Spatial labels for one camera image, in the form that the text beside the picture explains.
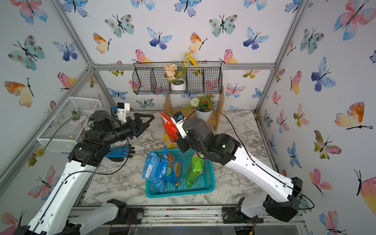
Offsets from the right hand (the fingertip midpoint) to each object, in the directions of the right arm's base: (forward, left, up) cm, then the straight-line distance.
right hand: (178, 132), depth 62 cm
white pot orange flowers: (+34, -11, -17) cm, 39 cm away
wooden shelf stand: (+32, -20, -22) cm, 44 cm away
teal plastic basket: (-9, -14, -36) cm, 39 cm away
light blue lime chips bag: (-9, +5, -20) cm, 22 cm away
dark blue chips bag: (-10, +14, -18) cm, 25 cm away
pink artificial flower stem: (+10, +54, -6) cm, 55 cm away
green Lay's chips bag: (-9, -7, -17) cm, 21 cm away
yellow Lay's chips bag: (+14, +12, -31) cm, 36 cm away
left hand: (+3, +11, +4) cm, 12 cm away
